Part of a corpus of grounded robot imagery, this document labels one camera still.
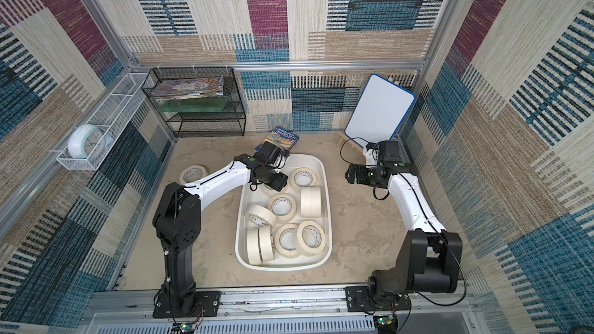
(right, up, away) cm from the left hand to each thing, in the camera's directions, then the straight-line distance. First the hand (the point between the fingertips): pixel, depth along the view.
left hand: (279, 178), depth 94 cm
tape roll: (-3, -19, -18) cm, 27 cm away
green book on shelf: (-37, +31, +5) cm, 49 cm away
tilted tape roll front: (+12, -21, -8) cm, 26 cm away
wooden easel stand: (+30, +14, +15) cm, 36 cm away
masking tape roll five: (-5, -12, -13) cm, 18 cm away
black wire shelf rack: (-27, +26, +25) cm, 45 cm away
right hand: (+30, +3, -8) cm, 31 cm away
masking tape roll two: (+10, -1, +7) cm, 12 cm away
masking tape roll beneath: (+2, -11, 0) cm, 11 cm away
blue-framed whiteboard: (+39, +25, -7) cm, 47 cm away
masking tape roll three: (-40, +1, +11) cm, 42 cm away
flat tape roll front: (+3, -22, -9) cm, 24 cm away
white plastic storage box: (-9, -19, -19) cm, 28 cm away
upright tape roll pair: (+12, -8, -10) cm, 17 cm away
